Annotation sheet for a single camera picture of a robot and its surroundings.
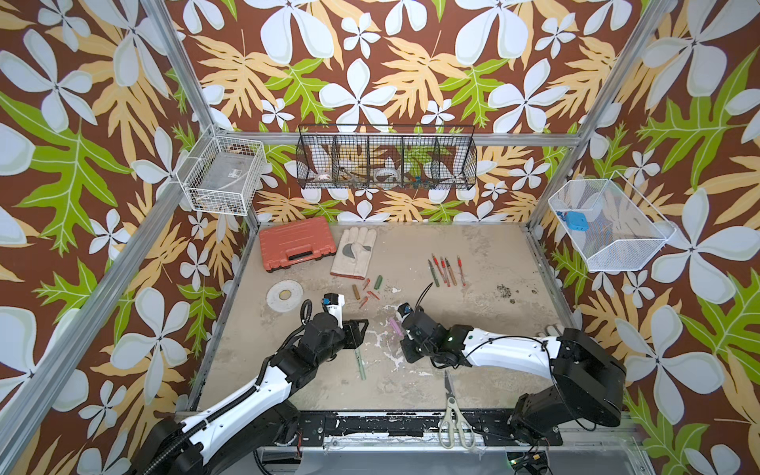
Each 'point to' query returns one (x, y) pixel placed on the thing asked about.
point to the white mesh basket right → (610, 223)
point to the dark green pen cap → (378, 282)
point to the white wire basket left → (220, 174)
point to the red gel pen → (460, 264)
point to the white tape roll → (284, 296)
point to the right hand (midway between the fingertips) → (400, 342)
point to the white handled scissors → (465, 432)
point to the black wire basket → (387, 156)
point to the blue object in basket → (577, 221)
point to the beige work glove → (352, 256)
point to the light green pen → (363, 373)
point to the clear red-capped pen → (443, 269)
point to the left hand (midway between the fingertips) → (365, 319)
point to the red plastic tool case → (296, 242)
